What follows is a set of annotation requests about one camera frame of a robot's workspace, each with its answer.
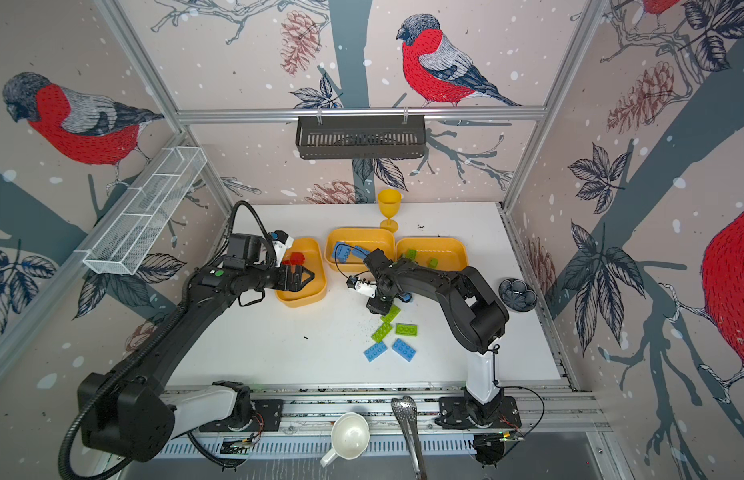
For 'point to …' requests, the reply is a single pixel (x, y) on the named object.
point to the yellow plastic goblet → (389, 201)
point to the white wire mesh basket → (120, 247)
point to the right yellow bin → (449, 251)
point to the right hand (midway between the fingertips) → (376, 304)
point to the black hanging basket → (360, 139)
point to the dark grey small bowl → (518, 295)
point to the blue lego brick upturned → (341, 251)
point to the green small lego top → (433, 263)
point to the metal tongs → (405, 411)
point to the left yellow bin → (315, 293)
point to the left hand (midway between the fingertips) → (299, 272)
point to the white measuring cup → (350, 436)
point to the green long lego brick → (382, 332)
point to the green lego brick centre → (412, 254)
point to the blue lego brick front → (375, 350)
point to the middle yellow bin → (369, 239)
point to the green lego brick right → (406, 329)
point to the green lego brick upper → (392, 314)
